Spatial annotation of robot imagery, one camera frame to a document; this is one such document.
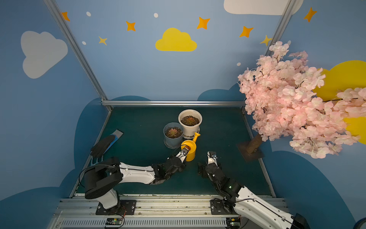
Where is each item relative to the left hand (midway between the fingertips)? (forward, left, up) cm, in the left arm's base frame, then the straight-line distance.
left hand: (184, 154), depth 86 cm
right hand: (-4, -13, 0) cm, 14 cm away
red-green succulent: (+16, +8, 0) cm, 18 cm away
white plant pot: (+18, -3, 0) cm, 18 cm away
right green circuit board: (-33, -26, -9) cm, 43 cm away
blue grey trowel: (+19, +51, -9) cm, 55 cm away
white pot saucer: (+18, -3, -9) cm, 21 cm away
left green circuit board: (-34, +35, -9) cm, 50 cm away
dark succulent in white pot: (+25, -3, +1) cm, 26 cm away
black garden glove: (+4, +58, -6) cm, 58 cm away
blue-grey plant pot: (+9, +6, -2) cm, 12 cm away
